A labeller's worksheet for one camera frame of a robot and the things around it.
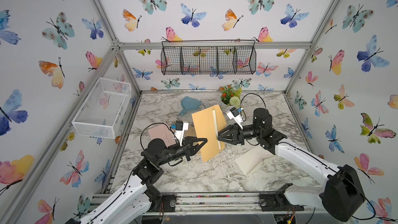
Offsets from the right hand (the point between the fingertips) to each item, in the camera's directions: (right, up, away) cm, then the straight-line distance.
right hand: (220, 138), depth 65 cm
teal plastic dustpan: (-18, +16, +49) cm, 54 cm away
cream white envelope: (+18, -17, +21) cm, 32 cm away
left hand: (-6, -1, -4) cm, 7 cm away
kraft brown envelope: (-5, +6, -2) cm, 8 cm away
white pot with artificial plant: (+9, +19, +32) cm, 39 cm away
